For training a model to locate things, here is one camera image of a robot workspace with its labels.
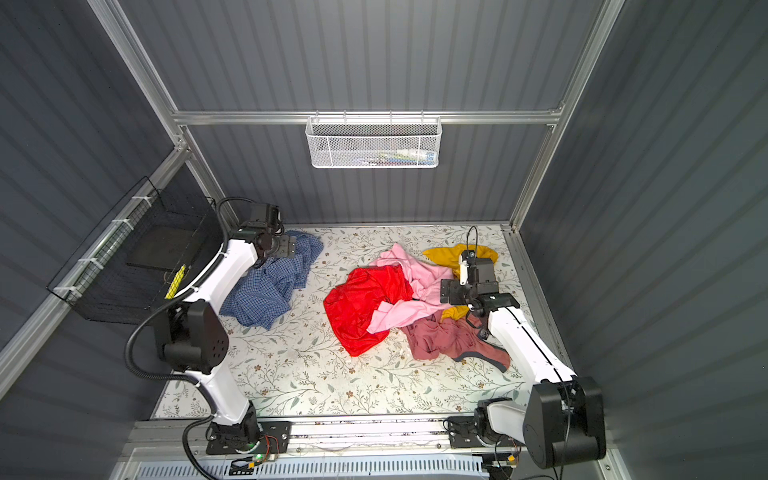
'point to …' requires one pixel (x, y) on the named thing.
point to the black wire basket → (125, 271)
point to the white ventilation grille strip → (456, 467)
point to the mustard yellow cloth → (449, 256)
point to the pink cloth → (426, 290)
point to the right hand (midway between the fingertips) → (462, 287)
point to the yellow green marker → (176, 283)
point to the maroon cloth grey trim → (456, 339)
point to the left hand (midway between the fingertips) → (273, 244)
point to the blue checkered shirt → (263, 294)
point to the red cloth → (350, 305)
